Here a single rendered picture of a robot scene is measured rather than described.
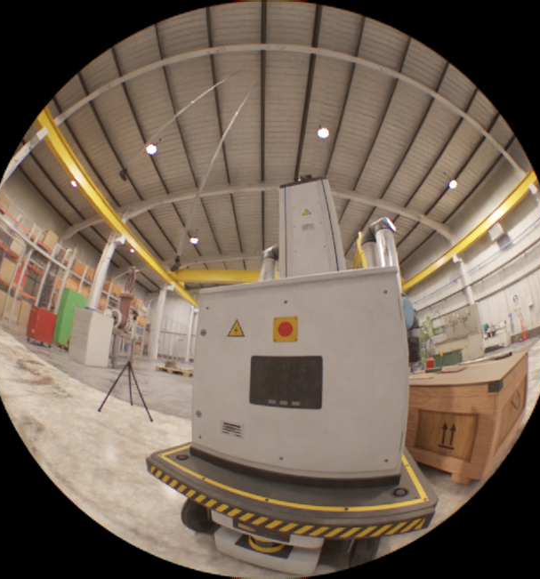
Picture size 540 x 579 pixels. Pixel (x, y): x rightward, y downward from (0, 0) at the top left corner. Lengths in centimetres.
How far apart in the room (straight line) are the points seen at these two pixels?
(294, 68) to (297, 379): 792
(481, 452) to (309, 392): 81
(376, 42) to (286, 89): 377
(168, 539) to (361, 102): 912
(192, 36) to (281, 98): 391
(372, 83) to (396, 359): 833
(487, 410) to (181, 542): 109
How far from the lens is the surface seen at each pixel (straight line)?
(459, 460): 108
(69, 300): 804
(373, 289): 46
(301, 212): 121
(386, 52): 855
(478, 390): 94
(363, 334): 44
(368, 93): 847
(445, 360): 417
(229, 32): 777
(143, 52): 844
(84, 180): 885
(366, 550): 61
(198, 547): 78
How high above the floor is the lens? 64
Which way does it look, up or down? 21 degrees up
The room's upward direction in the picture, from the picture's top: 2 degrees clockwise
